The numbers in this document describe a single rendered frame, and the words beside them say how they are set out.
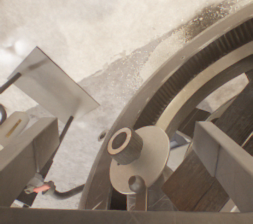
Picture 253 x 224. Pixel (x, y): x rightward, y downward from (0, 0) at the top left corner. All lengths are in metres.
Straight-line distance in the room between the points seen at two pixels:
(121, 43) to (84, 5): 0.20
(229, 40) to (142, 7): 0.38
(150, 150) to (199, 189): 0.10
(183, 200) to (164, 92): 0.27
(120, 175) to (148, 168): 0.05
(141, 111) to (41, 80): 0.73
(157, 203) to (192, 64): 0.31
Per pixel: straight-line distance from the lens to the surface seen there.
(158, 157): 0.26
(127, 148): 0.25
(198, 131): 0.16
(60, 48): 0.89
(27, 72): 1.04
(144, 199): 0.24
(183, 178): 0.22
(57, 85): 1.00
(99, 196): 0.32
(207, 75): 0.45
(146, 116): 0.40
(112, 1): 0.75
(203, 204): 0.20
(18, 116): 0.85
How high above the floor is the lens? 0.73
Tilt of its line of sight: 51 degrees down
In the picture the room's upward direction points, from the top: 168 degrees counter-clockwise
